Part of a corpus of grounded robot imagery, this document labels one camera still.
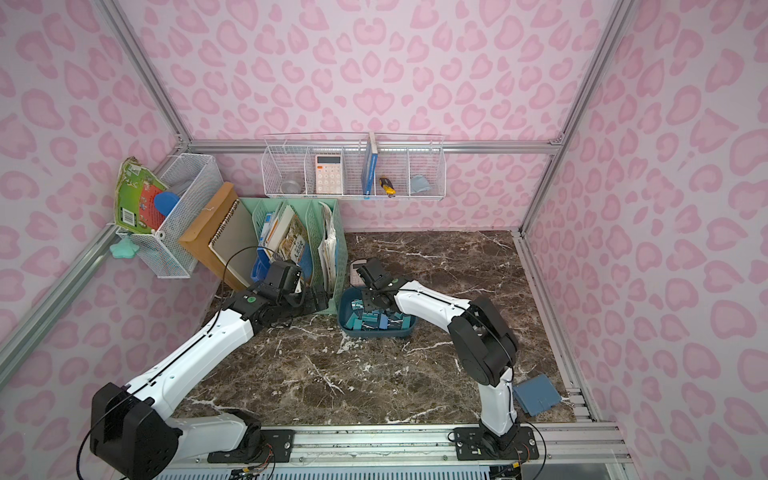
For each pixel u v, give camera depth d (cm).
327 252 86
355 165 99
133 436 39
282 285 62
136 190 72
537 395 81
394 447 75
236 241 86
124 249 63
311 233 91
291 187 97
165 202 75
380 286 70
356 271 75
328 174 94
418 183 100
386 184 95
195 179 82
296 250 93
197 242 75
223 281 89
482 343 49
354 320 93
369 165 86
